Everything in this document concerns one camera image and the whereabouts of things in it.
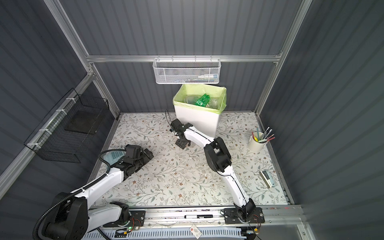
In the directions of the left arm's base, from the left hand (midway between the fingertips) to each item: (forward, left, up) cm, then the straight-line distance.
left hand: (147, 156), depth 89 cm
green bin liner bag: (+38, -26, +16) cm, 49 cm away
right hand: (+14, -24, -5) cm, 28 cm away
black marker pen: (-32, -29, -6) cm, 43 cm away
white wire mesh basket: (+70, -27, +16) cm, 77 cm away
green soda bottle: (+26, -36, +20) cm, 49 cm away
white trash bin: (+13, -32, +22) cm, 41 cm away
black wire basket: (+2, +36, +22) cm, 42 cm away
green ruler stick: (+8, -68, +7) cm, 69 cm away
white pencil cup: (+4, -67, +1) cm, 67 cm away
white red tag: (-38, -27, -5) cm, 47 cm away
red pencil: (+3, -75, +8) cm, 75 cm away
